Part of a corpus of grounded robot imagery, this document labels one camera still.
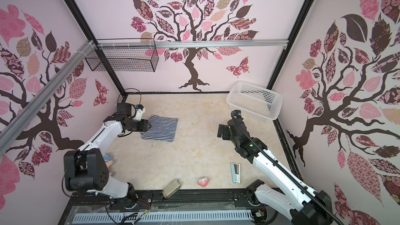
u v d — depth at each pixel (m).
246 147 0.54
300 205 0.39
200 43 0.94
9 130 0.50
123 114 0.70
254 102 1.14
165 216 0.70
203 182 0.76
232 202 0.73
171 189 0.74
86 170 0.44
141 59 0.79
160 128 0.98
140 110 0.81
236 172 0.80
